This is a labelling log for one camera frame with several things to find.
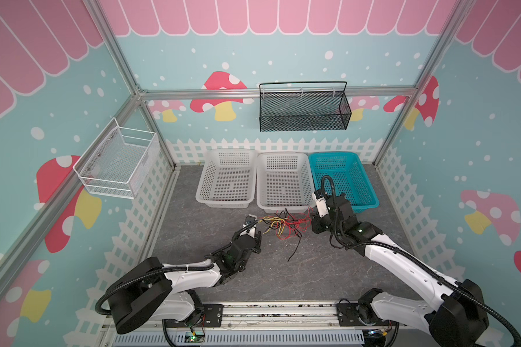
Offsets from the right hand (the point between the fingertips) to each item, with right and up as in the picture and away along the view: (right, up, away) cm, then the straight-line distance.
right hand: (312, 213), depth 82 cm
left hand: (-22, -7, +4) cm, 24 cm away
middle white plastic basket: (-8, +12, +31) cm, 34 cm away
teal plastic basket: (+26, +16, +31) cm, 44 cm away
